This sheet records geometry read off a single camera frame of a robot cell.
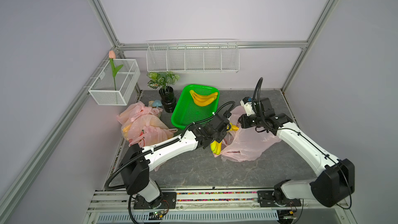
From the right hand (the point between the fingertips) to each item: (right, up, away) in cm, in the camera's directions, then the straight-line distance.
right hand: (238, 118), depth 82 cm
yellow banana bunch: (-13, -13, -7) cm, 20 cm away
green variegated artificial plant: (-43, +22, +7) cm, 49 cm away
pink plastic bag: (-56, +2, +5) cm, 56 cm away
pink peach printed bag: (-48, -8, -5) cm, 49 cm away
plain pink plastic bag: (+2, -13, -3) cm, 14 cm away
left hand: (-10, -5, -3) cm, 12 cm away
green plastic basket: (-31, +2, +27) cm, 41 cm away
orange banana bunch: (-19, +11, +27) cm, 35 cm away
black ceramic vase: (-42, +10, +20) cm, 48 cm away
